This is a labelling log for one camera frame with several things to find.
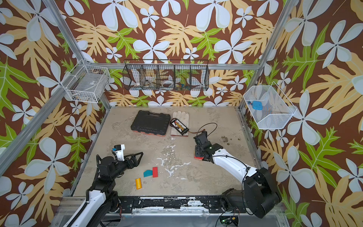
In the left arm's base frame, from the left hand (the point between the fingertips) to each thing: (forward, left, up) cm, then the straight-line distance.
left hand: (137, 152), depth 82 cm
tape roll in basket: (+45, -15, +14) cm, 50 cm away
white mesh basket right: (+22, -79, +16) cm, 83 cm away
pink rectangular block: (+1, -34, -4) cm, 34 cm away
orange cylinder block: (-15, -1, -10) cm, 18 cm away
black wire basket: (+50, -15, +19) cm, 56 cm away
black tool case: (+28, -4, -7) cm, 29 cm away
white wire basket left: (+35, +32, +22) cm, 52 cm away
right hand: (+4, -37, -4) cm, 38 cm away
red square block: (-8, -10, -11) cm, 17 cm away
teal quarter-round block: (-8, -6, -10) cm, 15 cm away
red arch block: (0, -38, -9) cm, 39 cm away
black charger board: (+25, -25, -9) cm, 37 cm away
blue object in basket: (+25, -73, +15) cm, 78 cm away
